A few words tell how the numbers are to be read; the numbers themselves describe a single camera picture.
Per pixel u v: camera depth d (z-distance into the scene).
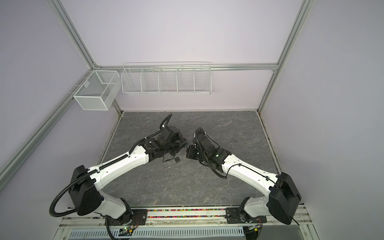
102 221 0.73
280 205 0.39
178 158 0.94
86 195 0.40
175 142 0.63
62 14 0.71
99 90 0.99
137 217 0.73
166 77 1.01
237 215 0.74
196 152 0.69
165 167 0.91
